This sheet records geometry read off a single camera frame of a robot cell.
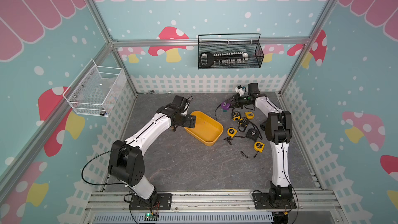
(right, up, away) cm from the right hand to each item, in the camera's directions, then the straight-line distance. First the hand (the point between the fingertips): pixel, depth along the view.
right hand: (227, 101), depth 103 cm
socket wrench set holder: (-13, +24, -13) cm, 31 cm away
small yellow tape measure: (+17, -27, -12) cm, 34 cm away
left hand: (-25, -13, -15) cm, 32 cm away
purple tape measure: (-1, -3, -2) cm, 4 cm away
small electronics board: (-41, -56, -30) cm, 75 cm away
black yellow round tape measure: (+6, -9, 0) cm, 11 cm away
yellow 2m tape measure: (+16, -9, +3) cm, 19 cm away
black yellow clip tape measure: (+10, -14, -1) cm, 17 cm away
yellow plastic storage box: (-13, -19, 0) cm, 23 cm away
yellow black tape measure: (+2, -19, -6) cm, 20 cm away
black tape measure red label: (+15, -21, -8) cm, 27 cm away
